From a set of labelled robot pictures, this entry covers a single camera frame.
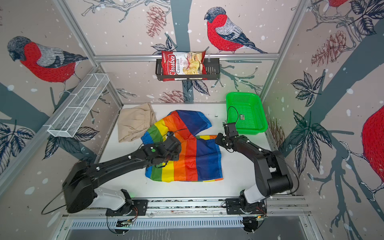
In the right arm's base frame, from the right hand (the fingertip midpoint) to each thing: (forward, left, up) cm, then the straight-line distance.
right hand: (216, 141), depth 93 cm
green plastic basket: (+33, -25, -5) cm, 42 cm away
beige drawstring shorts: (+14, +59, +1) cm, 61 cm away
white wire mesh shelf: (-5, +73, +28) cm, 79 cm away
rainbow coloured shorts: (-12, +9, -1) cm, 15 cm away
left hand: (-13, +22, +7) cm, 26 cm away
